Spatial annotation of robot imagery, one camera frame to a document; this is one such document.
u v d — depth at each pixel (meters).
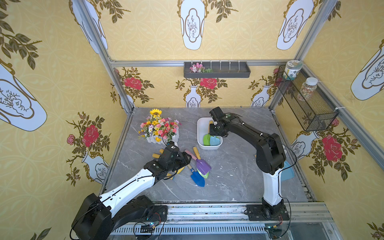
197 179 0.85
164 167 0.62
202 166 0.88
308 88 0.72
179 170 0.88
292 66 0.84
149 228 0.72
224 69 0.93
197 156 0.92
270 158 0.52
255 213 0.73
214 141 1.00
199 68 0.88
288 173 0.86
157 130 0.88
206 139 1.00
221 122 0.70
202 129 1.07
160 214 0.74
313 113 0.81
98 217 0.39
